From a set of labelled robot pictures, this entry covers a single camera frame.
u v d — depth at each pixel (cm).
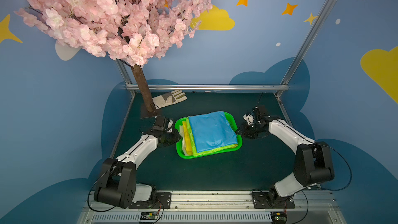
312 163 45
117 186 42
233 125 93
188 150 84
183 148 88
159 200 74
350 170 43
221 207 73
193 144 82
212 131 85
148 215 72
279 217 73
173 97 119
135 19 55
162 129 69
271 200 68
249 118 83
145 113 108
